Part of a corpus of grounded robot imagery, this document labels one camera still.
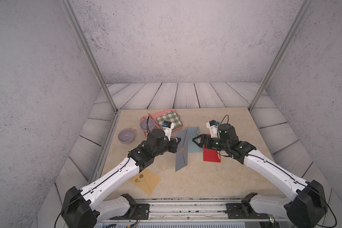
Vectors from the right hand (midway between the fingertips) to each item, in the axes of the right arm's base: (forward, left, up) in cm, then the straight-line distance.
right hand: (197, 140), depth 76 cm
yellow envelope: (-13, +29, -22) cm, 39 cm away
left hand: (-2, +8, +3) cm, 9 cm away
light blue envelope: (+20, 0, -21) cm, 29 cm away
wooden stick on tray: (+31, +29, -18) cm, 46 cm away
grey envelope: (-7, +9, -9) cm, 14 cm away
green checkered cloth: (+36, +16, -19) cm, 44 cm away
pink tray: (+36, +30, -20) cm, 51 cm away
